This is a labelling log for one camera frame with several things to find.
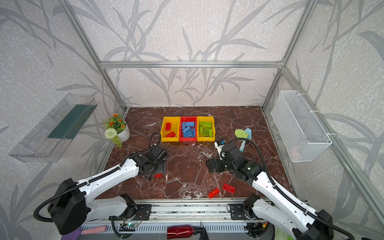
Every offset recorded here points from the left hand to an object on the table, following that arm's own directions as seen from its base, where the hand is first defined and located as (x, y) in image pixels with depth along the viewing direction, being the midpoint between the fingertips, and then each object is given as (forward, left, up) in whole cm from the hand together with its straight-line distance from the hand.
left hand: (161, 164), depth 84 cm
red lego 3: (-11, -38, -5) cm, 40 cm away
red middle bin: (+19, -11, -3) cm, 22 cm away
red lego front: (-14, -30, -4) cm, 33 cm away
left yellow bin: (+30, -3, -7) cm, 31 cm away
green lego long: (+24, -27, -4) cm, 37 cm away
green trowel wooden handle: (+24, -50, -4) cm, 56 cm away
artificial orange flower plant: (+22, +31, +8) cm, 39 cm away
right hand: (+1, -29, +9) cm, 30 cm away
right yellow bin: (+35, -26, -2) cm, 44 cm away
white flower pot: (+19, +28, -1) cm, 34 cm away
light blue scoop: (+18, -51, -5) cm, 54 cm away
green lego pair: (+31, -26, -2) cm, 40 cm away
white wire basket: (+1, -65, +30) cm, 71 cm away
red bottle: (-31, -13, -1) cm, 34 cm away
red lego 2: (+24, -2, -6) cm, 25 cm away
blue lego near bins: (+31, -13, -3) cm, 33 cm away
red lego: (+31, +2, -6) cm, 32 cm away
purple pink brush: (-32, +34, -4) cm, 47 cm away
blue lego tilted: (+24, -14, -3) cm, 28 cm away
